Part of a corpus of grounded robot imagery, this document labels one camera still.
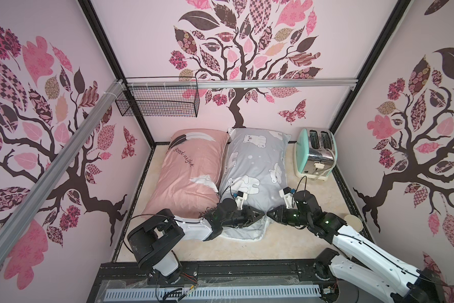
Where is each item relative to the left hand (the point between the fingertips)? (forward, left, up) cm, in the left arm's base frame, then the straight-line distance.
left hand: (264, 219), depth 77 cm
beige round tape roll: (0, -40, -4) cm, 40 cm away
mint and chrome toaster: (+31, -29, +6) cm, 43 cm away
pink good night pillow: (+17, +34, +3) cm, 38 cm away
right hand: (+2, -1, +3) cm, 3 cm away
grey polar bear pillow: (+26, +3, +5) cm, 27 cm away
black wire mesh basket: (+76, +60, +7) cm, 97 cm away
